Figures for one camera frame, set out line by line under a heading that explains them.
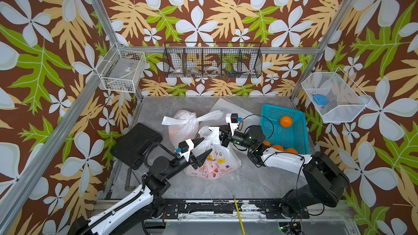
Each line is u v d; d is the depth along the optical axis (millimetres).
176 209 744
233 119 637
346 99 764
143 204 530
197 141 675
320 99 840
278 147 947
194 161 606
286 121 1013
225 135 685
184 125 884
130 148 889
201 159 595
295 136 978
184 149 545
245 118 662
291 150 884
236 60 982
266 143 902
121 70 861
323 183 432
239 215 734
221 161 747
